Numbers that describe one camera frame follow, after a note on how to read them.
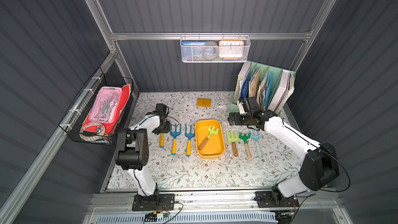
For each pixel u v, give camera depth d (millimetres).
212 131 982
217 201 756
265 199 730
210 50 874
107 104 723
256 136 963
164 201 738
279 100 937
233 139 953
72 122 607
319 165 427
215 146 914
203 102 1130
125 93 773
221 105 1119
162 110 806
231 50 882
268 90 904
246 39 889
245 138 957
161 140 936
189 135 968
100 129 668
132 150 492
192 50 847
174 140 936
